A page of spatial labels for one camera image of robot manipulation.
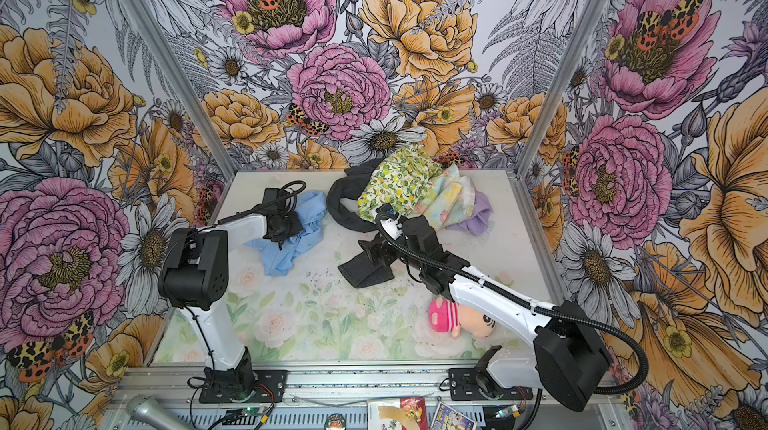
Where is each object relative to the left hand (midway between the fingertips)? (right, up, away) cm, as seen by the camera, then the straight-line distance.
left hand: (295, 234), depth 101 cm
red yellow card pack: (+36, -36, -34) cm, 61 cm away
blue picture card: (+45, -38, -32) cm, 67 cm away
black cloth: (+23, -11, -8) cm, 27 cm away
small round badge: (+19, -39, -32) cm, 54 cm away
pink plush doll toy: (+46, -19, -22) cm, 54 cm away
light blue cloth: (+4, +9, +3) cm, 10 cm away
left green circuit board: (-2, -38, -30) cm, 49 cm away
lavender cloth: (+61, +4, -1) cm, 61 cm away
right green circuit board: (+60, -38, -30) cm, 77 cm away
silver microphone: (-23, -36, -33) cm, 54 cm away
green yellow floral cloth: (+36, +18, +5) cm, 40 cm away
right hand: (+28, +1, -22) cm, 36 cm away
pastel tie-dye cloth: (+51, +11, -2) cm, 52 cm away
